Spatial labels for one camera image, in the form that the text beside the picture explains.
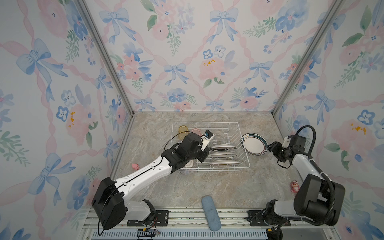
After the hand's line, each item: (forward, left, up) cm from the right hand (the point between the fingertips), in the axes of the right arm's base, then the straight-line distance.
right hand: (271, 147), depth 90 cm
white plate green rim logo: (-5, +31, +1) cm, 31 cm away
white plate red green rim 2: (0, +28, -1) cm, 28 cm away
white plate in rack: (-12, +30, +4) cm, 33 cm away
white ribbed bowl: (-11, +49, -2) cm, 50 cm away
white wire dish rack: (+12, +25, -9) cm, 30 cm away
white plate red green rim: (+9, +5, -10) cm, 14 cm away
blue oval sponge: (-34, +38, -6) cm, 51 cm away
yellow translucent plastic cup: (+13, +55, +2) cm, 56 cm away
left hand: (-7, +38, +13) cm, 41 cm away
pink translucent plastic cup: (-8, +45, +26) cm, 53 cm away
